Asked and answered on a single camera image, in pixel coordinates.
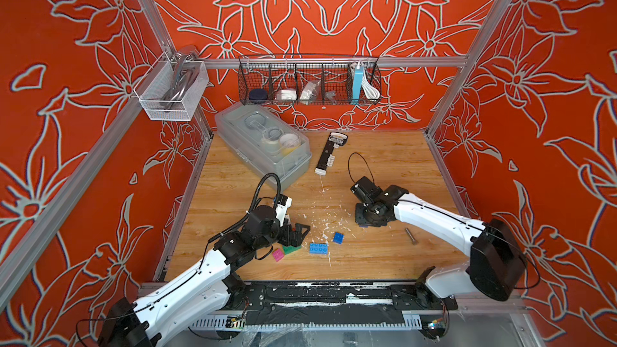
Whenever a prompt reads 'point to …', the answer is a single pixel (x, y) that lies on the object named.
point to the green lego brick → (290, 248)
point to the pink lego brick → (278, 255)
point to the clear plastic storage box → (265, 141)
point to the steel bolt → (414, 241)
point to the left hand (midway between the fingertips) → (300, 224)
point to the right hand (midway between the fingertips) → (355, 220)
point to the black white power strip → (327, 157)
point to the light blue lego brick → (318, 248)
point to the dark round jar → (258, 95)
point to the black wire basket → (304, 79)
